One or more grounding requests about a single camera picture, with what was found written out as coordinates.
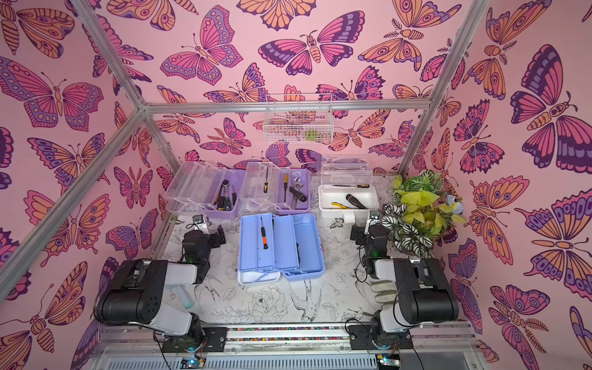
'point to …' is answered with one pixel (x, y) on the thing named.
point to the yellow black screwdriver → (358, 186)
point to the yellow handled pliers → (337, 203)
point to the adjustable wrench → (297, 184)
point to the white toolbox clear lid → (345, 177)
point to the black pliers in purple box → (224, 202)
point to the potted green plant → (419, 212)
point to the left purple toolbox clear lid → (193, 186)
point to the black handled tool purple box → (297, 195)
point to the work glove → (387, 291)
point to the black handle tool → (354, 201)
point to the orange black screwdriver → (265, 245)
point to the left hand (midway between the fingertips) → (211, 225)
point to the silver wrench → (334, 169)
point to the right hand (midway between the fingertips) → (370, 224)
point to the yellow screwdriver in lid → (266, 183)
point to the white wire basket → (298, 126)
